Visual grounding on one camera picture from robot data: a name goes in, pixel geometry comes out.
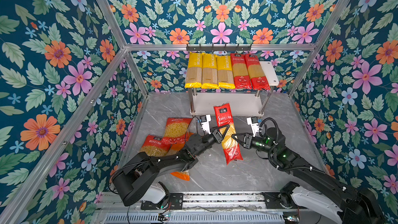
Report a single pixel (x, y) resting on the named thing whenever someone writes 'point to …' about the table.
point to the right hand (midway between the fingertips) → (232, 136)
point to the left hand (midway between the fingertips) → (232, 124)
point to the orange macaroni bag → (174, 149)
